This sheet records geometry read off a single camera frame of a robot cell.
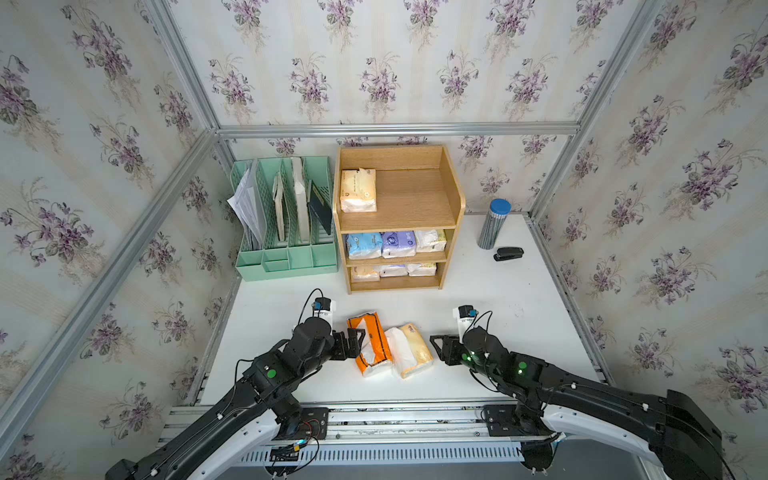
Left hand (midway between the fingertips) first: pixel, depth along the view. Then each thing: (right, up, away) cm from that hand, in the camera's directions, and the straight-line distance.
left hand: (356, 337), depth 75 cm
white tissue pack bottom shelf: (+19, +16, +20) cm, 32 cm away
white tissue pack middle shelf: (+20, +25, +7) cm, 32 cm away
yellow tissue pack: (+14, -5, +5) cm, 15 cm away
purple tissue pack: (+11, +24, +7) cm, 27 cm away
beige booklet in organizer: (-28, +39, +22) cm, 53 cm away
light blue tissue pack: (+1, +24, +8) cm, 25 cm away
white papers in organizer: (-34, +37, +13) cm, 52 cm away
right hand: (+21, -2, +4) cm, 22 cm away
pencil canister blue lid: (+45, +35, +21) cm, 61 cm away
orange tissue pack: (+5, -6, +1) cm, 8 cm away
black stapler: (+52, +20, +31) cm, 64 cm away
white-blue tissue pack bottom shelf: (+10, +15, +21) cm, 28 cm away
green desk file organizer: (-28, +32, +29) cm, 52 cm away
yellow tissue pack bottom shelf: (+1, +14, +20) cm, 25 cm away
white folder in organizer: (-20, +38, +20) cm, 48 cm away
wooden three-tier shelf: (+10, +33, +4) cm, 35 cm away
